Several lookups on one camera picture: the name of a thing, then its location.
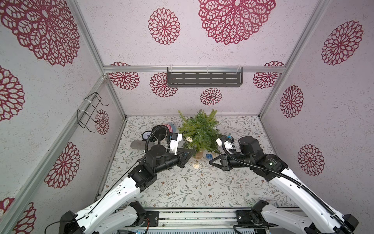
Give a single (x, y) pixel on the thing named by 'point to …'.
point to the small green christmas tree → (199, 132)
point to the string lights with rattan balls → (208, 156)
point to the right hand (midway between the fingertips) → (209, 162)
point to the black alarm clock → (145, 135)
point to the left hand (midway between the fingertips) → (194, 153)
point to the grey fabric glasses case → (138, 145)
